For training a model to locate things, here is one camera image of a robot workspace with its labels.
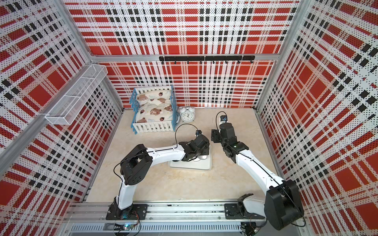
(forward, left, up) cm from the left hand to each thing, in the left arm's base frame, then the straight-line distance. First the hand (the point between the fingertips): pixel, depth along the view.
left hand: (207, 147), depth 92 cm
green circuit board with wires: (-41, +40, -3) cm, 57 cm away
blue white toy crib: (+16, +36, +1) cm, 40 cm away
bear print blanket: (+28, +42, +4) cm, 51 cm away
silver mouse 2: (-11, +7, +7) cm, 14 cm away
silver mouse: (-6, +3, -1) cm, 7 cm away
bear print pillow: (+38, +38, +11) cm, 55 cm away
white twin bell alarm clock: (+27, +14, +2) cm, 30 cm away
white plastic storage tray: (-10, +4, -4) cm, 11 cm away
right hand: (+5, -7, +14) cm, 16 cm away
